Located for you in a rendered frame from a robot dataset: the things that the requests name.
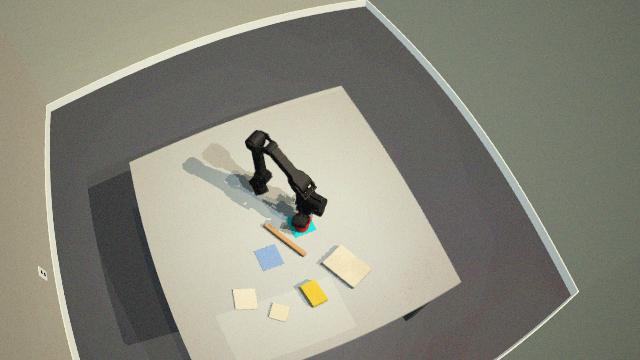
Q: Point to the tan wooden bar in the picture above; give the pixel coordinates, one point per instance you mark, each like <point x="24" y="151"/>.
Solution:
<point x="287" y="241"/>

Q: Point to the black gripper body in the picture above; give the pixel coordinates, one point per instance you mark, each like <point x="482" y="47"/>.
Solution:
<point x="300" y="220"/>

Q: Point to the beige flat block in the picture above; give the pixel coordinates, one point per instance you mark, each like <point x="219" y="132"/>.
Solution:
<point x="346" y="266"/>

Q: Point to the yellow rectangular block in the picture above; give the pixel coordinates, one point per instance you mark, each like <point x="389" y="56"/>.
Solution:
<point x="314" y="293"/>

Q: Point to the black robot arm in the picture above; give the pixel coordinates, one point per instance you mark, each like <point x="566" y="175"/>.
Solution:
<point x="297" y="179"/>

